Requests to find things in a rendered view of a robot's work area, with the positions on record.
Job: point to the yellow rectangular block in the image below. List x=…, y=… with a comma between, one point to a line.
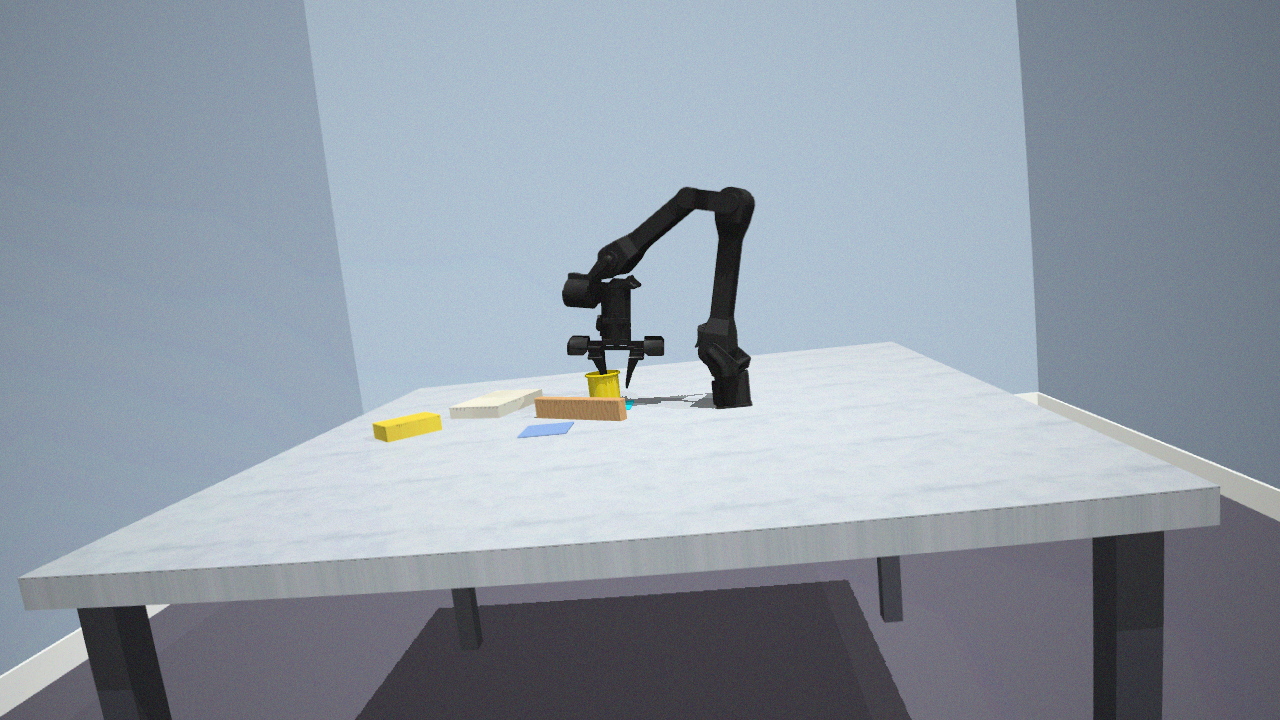
x=404, y=427

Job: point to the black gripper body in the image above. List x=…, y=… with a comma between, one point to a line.
x=616, y=330

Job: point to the tan wooden block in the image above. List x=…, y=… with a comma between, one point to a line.
x=581, y=408

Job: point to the cream flat bar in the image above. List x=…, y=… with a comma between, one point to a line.
x=495, y=405

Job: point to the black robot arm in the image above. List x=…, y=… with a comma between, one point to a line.
x=717, y=338

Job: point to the yellow cup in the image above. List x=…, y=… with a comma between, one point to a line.
x=604, y=385

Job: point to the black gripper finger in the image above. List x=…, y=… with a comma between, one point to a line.
x=632, y=362
x=600, y=363

